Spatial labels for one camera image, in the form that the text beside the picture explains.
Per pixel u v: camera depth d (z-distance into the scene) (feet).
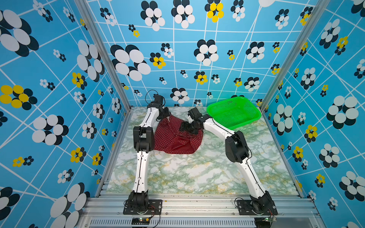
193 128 2.91
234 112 3.87
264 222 2.25
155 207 2.37
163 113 3.21
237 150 2.08
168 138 3.30
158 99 3.04
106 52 2.85
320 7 2.23
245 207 2.39
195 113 2.76
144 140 2.22
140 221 2.37
